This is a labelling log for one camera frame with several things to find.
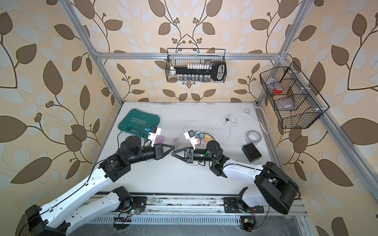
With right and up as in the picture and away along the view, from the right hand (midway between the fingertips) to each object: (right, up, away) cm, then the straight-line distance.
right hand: (172, 155), depth 67 cm
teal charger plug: (+13, +9, +2) cm, 16 cm away
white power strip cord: (+62, +21, +51) cm, 82 cm away
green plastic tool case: (-30, +15, +35) cm, 49 cm away
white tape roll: (+50, +4, +31) cm, 59 cm away
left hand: (0, +4, -1) cm, 4 cm away
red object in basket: (+57, +32, +13) cm, 67 cm away
